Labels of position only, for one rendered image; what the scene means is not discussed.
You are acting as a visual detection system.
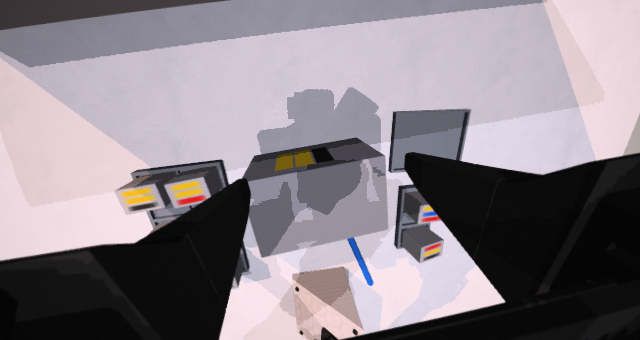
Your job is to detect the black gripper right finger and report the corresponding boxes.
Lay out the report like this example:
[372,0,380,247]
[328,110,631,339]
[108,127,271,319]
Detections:
[404,152,640,302]

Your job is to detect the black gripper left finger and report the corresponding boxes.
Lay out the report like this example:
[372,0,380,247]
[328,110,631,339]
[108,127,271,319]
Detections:
[0,178,251,340]

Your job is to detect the blue rod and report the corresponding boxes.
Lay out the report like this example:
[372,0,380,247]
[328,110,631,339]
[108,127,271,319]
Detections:
[347,238,374,286]

